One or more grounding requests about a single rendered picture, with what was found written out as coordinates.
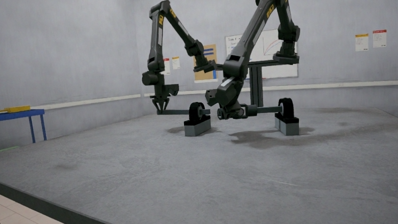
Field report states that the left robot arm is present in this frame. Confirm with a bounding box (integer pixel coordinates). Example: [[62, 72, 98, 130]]
[[205, 0, 300, 107]]

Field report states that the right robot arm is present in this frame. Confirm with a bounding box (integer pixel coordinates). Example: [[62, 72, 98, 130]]
[[142, 0, 212, 96]]

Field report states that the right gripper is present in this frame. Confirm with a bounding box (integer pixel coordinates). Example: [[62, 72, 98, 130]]
[[150, 84, 171, 114]]

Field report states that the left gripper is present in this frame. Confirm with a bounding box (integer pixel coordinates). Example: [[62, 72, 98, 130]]
[[219, 94, 241, 120]]

